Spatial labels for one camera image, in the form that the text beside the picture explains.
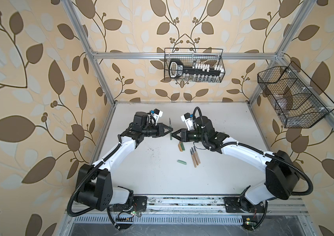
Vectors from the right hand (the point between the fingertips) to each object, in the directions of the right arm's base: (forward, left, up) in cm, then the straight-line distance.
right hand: (173, 135), depth 77 cm
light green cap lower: (-6, -5, -21) cm, 22 cm away
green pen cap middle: (+5, -7, -21) cm, 23 cm away
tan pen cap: (+4, -5, -20) cm, 21 cm away
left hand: (+3, 0, +2) cm, 4 cm away
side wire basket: (+10, -63, +14) cm, 66 cm away
